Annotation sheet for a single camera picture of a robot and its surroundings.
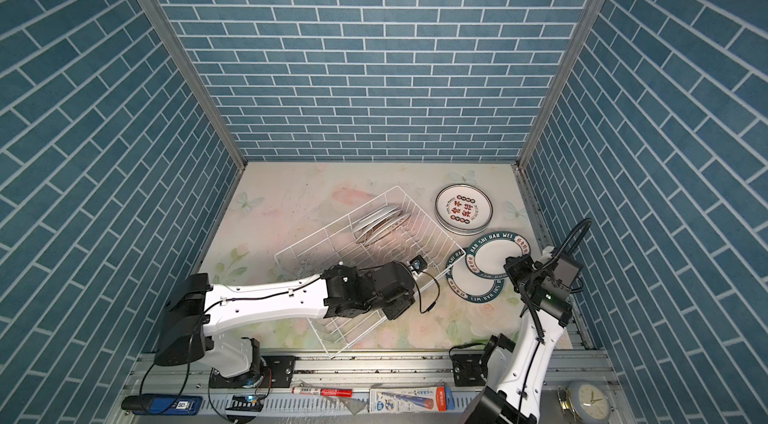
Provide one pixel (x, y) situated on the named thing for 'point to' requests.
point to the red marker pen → (328, 392)
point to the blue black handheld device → (163, 404)
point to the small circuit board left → (250, 402)
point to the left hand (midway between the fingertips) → (408, 293)
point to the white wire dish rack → (332, 246)
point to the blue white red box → (410, 400)
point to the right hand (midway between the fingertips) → (508, 255)
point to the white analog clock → (590, 400)
